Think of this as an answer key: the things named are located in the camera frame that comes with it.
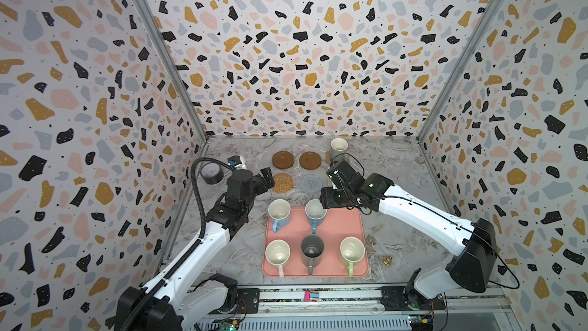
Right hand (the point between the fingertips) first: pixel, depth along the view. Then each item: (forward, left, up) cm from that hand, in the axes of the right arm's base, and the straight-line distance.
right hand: (324, 195), depth 77 cm
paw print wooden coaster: (+32, -4, -19) cm, 38 cm away
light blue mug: (+2, +3, -18) cm, 18 cm away
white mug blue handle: (+1, +17, -16) cm, 24 cm away
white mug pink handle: (-14, +16, -17) cm, 27 cm away
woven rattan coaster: (+17, +17, -19) cm, 31 cm away
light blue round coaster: (+17, +5, -19) cm, 26 cm away
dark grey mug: (-12, +4, -18) cm, 22 cm away
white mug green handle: (-13, -11, -17) cm, 23 cm away
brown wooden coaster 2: (+31, +5, -20) cm, 38 cm away
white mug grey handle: (+34, -8, -12) cm, 37 cm away
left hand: (+7, +21, +5) cm, 23 cm away
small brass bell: (-16, -23, -18) cm, 33 cm away
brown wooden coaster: (+31, +19, -19) cm, 41 cm away
